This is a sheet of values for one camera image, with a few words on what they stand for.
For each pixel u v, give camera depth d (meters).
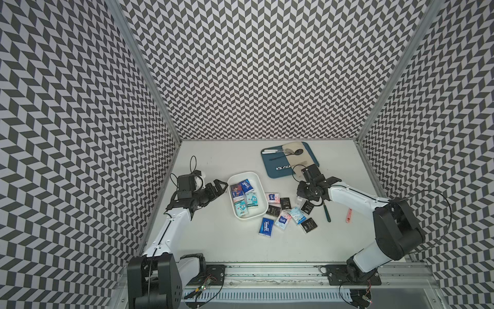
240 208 0.88
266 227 0.82
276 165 1.05
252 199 0.91
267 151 1.11
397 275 0.75
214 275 0.73
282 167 1.05
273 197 0.91
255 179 0.96
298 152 1.08
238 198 0.89
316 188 0.66
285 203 0.91
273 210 0.88
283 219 0.85
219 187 0.75
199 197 0.69
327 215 0.89
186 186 0.65
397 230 0.44
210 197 0.74
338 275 0.74
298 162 1.08
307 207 0.89
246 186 0.96
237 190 0.91
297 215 0.86
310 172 0.72
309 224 0.84
